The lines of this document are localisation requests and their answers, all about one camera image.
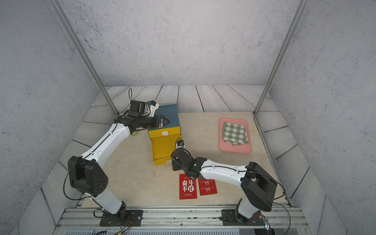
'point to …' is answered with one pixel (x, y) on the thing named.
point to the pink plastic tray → (227, 147)
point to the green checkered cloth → (235, 134)
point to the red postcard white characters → (187, 187)
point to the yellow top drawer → (165, 132)
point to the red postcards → (207, 186)
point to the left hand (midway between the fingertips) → (168, 121)
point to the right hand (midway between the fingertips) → (175, 159)
